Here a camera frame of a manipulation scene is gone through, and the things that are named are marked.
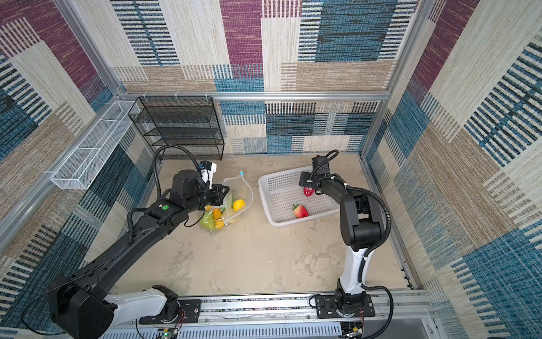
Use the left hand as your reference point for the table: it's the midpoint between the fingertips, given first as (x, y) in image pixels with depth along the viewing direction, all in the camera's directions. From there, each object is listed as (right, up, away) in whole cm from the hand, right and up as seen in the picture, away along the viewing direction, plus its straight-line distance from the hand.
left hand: (230, 185), depth 76 cm
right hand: (+33, +1, +25) cm, 41 cm away
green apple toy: (-13, -16, +15) cm, 25 cm away
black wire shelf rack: (-27, +30, +32) cm, 52 cm away
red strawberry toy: (+32, -4, +26) cm, 41 cm away
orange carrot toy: (-9, -13, +17) cm, 23 cm away
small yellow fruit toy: (-8, -17, +15) cm, 24 cm away
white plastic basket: (+19, -5, +27) cm, 33 cm away
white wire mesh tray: (-49, +6, -5) cm, 50 cm away
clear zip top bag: (+1, -6, +14) cm, 15 cm away
